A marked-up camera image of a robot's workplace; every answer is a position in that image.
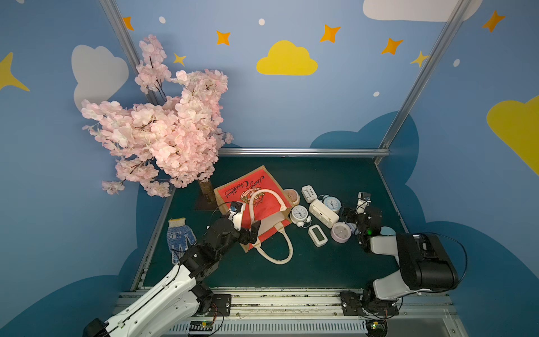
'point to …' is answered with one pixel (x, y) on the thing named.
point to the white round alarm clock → (332, 202)
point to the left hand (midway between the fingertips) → (249, 216)
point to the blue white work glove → (177, 236)
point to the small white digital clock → (316, 235)
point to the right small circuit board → (376, 328)
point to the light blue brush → (386, 230)
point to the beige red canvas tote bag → (265, 202)
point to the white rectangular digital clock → (324, 213)
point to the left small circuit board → (201, 326)
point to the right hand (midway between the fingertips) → (358, 202)
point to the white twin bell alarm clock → (299, 215)
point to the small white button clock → (309, 193)
